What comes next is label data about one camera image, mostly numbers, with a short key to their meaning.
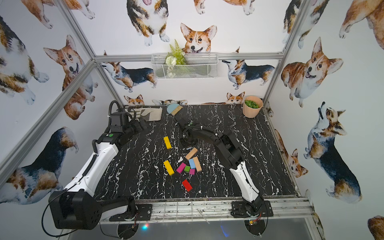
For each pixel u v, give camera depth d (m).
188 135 0.73
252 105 1.07
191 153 0.93
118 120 0.60
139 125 0.73
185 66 0.86
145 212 0.73
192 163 0.90
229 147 0.60
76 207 0.39
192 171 0.86
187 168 0.88
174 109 1.20
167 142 0.98
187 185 0.82
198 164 0.90
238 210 0.73
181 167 0.88
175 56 0.82
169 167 0.88
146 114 1.14
